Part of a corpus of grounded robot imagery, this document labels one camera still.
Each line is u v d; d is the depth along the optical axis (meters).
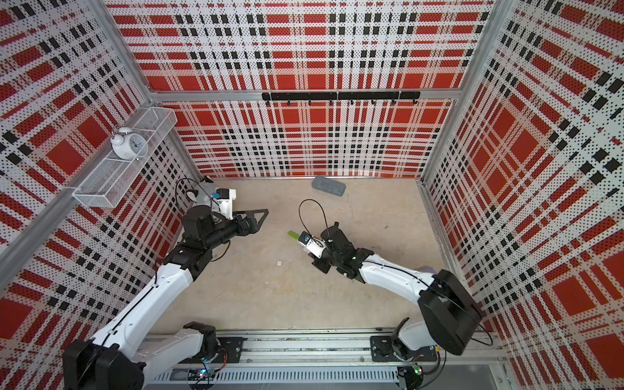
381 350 0.72
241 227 0.67
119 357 0.41
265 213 0.73
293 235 1.02
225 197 0.67
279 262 0.93
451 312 0.42
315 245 0.72
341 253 0.64
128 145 0.70
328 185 1.15
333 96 0.89
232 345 0.76
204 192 0.66
